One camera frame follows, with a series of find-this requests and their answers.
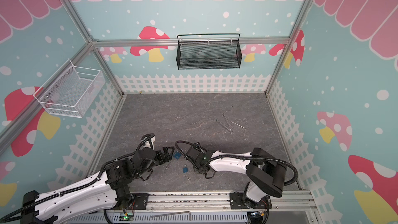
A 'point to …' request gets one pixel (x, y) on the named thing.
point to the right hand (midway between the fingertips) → (198, 166)
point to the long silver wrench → (227, 128)
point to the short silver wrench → (230, 126)
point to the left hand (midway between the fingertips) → (168, 153)
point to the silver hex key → (238, 124)
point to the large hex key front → (173, 213)
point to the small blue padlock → (185, 168)
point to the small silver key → (167, 166)
